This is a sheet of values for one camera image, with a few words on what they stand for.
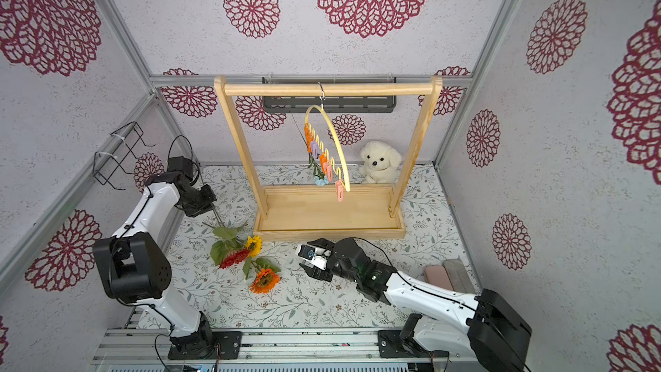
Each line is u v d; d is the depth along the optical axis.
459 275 0.84
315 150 0.82
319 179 0.98
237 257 0.79
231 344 0.73
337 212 1.03
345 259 0.58
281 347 0.75
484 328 0.40
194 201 0.74
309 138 0.94
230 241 0.84
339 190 0.65
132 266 0.47
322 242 0.70
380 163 0.99
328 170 0.71
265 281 0.82
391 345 0.73
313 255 0.62
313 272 0.67
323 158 0.74
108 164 0.74
